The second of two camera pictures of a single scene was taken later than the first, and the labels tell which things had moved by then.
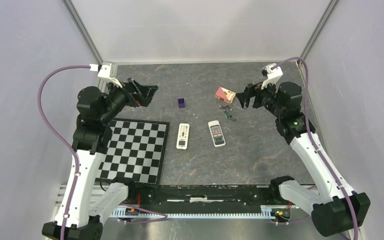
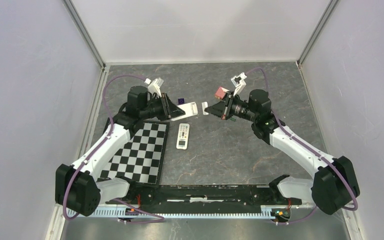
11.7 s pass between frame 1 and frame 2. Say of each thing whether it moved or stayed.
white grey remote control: moved
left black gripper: moved
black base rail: stayed
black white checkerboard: stayed
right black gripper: moved
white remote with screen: stayed
